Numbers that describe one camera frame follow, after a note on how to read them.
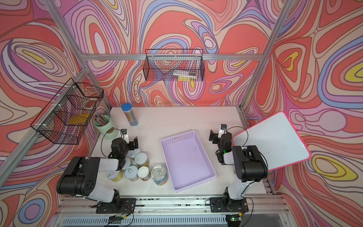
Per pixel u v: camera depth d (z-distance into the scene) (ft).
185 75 2.98
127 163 2.69
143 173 2.57
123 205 2.37
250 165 1.57
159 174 2.43
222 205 2.40
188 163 3.07
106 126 2.96
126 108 3.07
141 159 2.70
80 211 2.36
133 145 2.83
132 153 2.84
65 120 2.43
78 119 2.35
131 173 2.62
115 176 2.58
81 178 1.47
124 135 2.63
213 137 2.81
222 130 2.69
